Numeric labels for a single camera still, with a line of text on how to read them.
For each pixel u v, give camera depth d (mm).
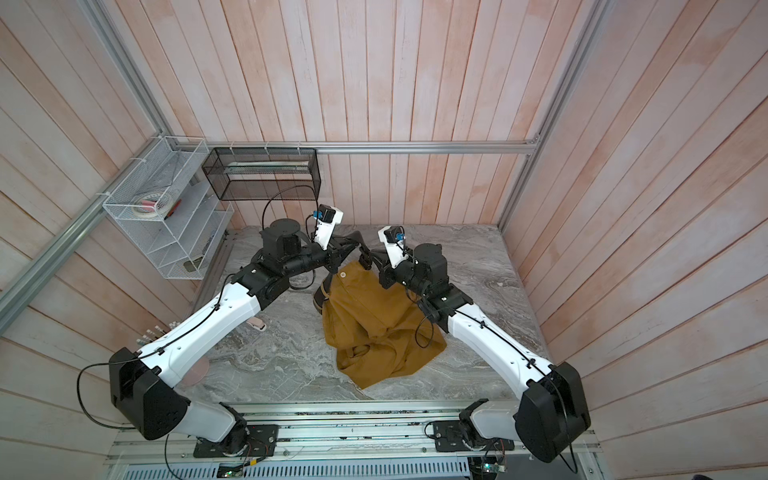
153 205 686
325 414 804
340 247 645
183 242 783
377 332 769
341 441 746
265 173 1021
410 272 645
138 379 403
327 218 601
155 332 759
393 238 625
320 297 763
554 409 399
